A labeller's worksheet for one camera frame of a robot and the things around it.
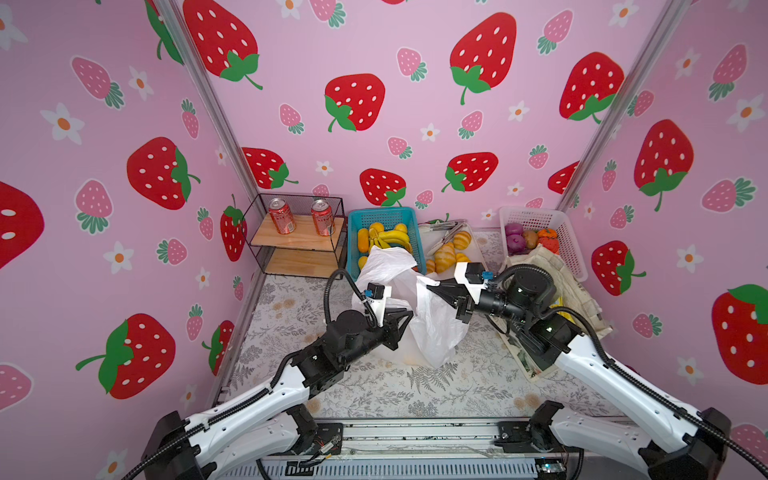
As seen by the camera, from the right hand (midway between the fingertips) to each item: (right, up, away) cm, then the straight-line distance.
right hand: (430, 281), depth 61 cm
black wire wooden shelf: (-42, +7, +46) cm, 63 cm away
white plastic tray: (+7, +12, +54) cm, 55 cm away
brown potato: (+44, +12, +49) cm, 67 cm away
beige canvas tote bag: (+39, -4, +17) cm, 43 cm away
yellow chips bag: (+37, -7, +17) cm, 41 cm away
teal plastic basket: (-20, +21, +54) cm, 61 cm away
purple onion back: (+39, +16, +53) cm, 68 cm away
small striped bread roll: (+19, +12, +53) cm, 57 cm away
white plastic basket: (+51, +21, +57) cm, 79 cm away
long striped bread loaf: (+11, +5, +46) cm, 47 cm away
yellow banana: (-10, +12, +50) cm, 53 cm away
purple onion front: (+38, +10, +48) cm, 62 cm away
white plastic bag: (+3, -14, +9) cm, 17 cm away
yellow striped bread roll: (+18, +5, +48) cm, 52 cm away
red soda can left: (-43, +18, +30) cm, 56 cm away
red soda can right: (-30, +18, +29) cm, 45 cm away
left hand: (-4, -8, +8) cm, 12 cm away
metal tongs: (+17, +17, +58) cm, 63 cm away
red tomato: (+49, +10, +43) cm, 66 cm away
